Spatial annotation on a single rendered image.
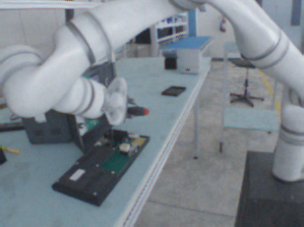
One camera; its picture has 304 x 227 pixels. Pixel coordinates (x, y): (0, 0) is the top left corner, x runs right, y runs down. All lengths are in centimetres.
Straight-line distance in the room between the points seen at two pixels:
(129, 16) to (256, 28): 23
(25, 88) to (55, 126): 41
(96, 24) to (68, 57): 6
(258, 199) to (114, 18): 60
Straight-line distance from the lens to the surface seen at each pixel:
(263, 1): 715
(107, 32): 29
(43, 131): 70
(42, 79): 27
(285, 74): 51
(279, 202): 70
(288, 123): 65
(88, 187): 46
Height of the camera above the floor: 132
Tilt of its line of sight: 22 degrees down
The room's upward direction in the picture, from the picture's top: 5 degrees counter-clockwise
